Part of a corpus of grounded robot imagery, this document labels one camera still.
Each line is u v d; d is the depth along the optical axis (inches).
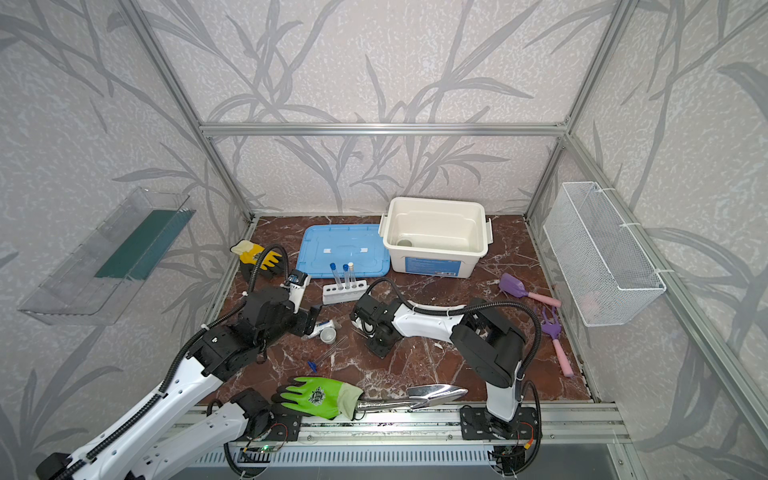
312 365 31.8
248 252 41.8
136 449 16.4
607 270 24.2
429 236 46.5
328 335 34.5
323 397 30.2
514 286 39.0
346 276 35.5
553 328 35.8
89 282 24.9
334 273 34.8
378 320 26.4
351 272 34.9
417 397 31.0
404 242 42.7
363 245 43.9
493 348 18.7
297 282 24.9
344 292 37.1
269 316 21.4
